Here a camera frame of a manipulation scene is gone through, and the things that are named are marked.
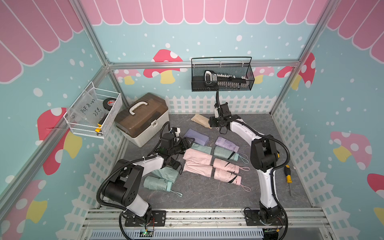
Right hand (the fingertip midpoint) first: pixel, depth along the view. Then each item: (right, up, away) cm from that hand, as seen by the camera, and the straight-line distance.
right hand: (212, 120), depth 101 cm
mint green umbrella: (-33, -35, -20) cm, 52 cm away
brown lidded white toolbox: (-44, -2, -12) cm, 45 cm away
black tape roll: (-58, +8, -22) cm, 62 cm away
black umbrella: (-23, -28, -9) cm, 37 cm away
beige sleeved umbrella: (-7, +1, +11) cm, 13 cm away
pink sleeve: (-13, -23, -5) cm, 27 cm away
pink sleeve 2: (-9, -30, -14) cm, 34 cm away
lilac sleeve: (-9, -12, +1) cm, 15 cm away
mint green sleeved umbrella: (+9, -22, -7) cm, 24 cm away
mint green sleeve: (-6, -19, -2) cm, 20 cm away
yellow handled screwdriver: (+43, -31, -14) cm, 55 cm away
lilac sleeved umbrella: (+7, -15, -2) cm, 17 cm away
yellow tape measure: (+42, -23, -6) cm, 48 cm away
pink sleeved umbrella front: (+8, -28, -12) cm, 32 cm away
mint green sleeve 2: (-28, -32, -14) cm, 45 cm away
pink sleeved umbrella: (+6, -33, -16) cm, 38 cm away
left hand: (-13, -14, -12) cm, 23 cm away
